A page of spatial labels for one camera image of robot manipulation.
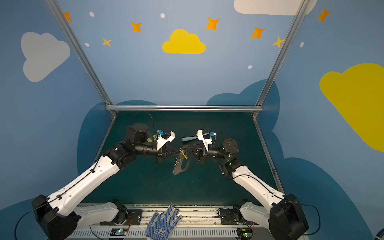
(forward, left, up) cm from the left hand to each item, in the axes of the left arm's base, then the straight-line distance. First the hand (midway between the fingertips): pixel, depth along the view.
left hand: (180, 152), depth 64 cm
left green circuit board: (-27, +30, -31) cm, 51 cm away
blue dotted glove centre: (-24, +9, -30) cm, 40 cm away
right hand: (+1, -2, +3) cm, 4 cm away
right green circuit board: (-27, -32, -31) cm, 52 cm away
